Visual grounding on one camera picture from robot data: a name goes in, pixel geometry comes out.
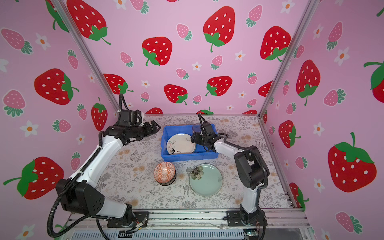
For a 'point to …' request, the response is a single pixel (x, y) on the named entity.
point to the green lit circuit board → (251, 232)
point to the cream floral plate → (180, 143)
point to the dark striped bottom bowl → (170, 182)
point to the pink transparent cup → (196, 127)
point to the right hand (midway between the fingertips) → (194, 137)
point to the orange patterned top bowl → (164, 172)
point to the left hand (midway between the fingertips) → (155, 128)
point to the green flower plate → (210, 183)
